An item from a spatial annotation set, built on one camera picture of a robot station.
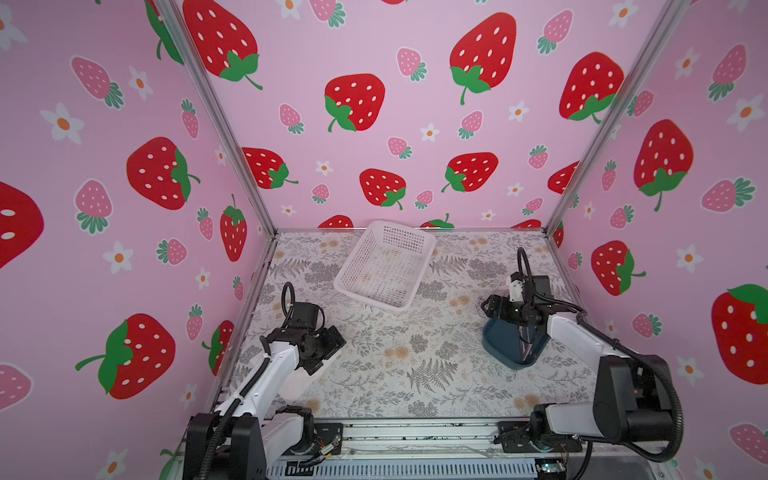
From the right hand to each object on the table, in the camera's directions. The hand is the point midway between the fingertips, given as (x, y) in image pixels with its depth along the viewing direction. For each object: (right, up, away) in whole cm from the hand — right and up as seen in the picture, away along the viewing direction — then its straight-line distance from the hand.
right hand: (494, 306), depth 91 cm
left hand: (-48, -11, -6) cm, 49 cm away
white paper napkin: (-58, -20, -8) cm, 61 cm away
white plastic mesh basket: (-35, +12, +18) cm, 41 cm away
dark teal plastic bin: (+3, -10, -7) cm, 13 cm away
